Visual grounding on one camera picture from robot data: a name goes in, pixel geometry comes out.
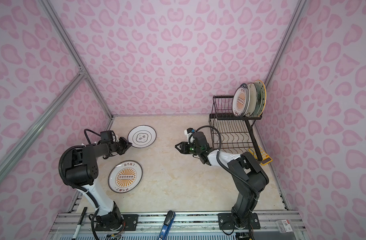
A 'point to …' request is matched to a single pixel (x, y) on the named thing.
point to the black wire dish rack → (230, 132)
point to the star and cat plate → (261, 98)
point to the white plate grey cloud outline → (142, 136)
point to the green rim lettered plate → (247, 98)
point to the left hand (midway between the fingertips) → (133, 140)
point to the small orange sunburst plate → (239, 101)
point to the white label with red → (287, 226)
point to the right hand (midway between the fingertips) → (178, 145)
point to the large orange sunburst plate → (125, 176)
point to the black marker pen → (79, 223)
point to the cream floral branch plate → (253, 103)
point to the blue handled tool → (167, 224)
